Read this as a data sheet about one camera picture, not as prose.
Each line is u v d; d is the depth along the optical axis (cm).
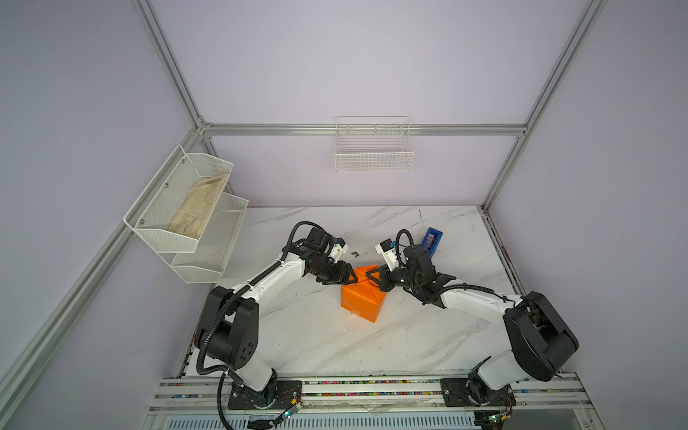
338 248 82
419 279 68
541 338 44
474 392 66
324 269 73
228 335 45
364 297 80
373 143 94
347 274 76
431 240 101
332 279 76
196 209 79
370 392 75
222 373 50
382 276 79
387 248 76
